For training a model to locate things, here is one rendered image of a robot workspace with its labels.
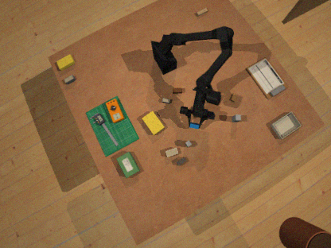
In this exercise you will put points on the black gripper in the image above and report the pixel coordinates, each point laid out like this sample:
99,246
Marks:
187,112

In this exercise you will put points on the green cutting mat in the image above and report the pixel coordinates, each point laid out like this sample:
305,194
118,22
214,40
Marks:
122,131

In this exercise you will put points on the orange rectangular block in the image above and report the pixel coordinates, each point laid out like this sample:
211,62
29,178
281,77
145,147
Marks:
115,111

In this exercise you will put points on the yellow rectangular block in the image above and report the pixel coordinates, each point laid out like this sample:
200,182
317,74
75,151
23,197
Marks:
153,123
65,62

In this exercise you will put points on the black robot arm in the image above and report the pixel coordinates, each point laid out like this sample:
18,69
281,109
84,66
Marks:
225,35

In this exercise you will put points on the grey digital caliper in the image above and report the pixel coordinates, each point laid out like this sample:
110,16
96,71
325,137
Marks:
100,120

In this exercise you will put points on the blue block with black rectangle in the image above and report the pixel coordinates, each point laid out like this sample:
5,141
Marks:
194,125

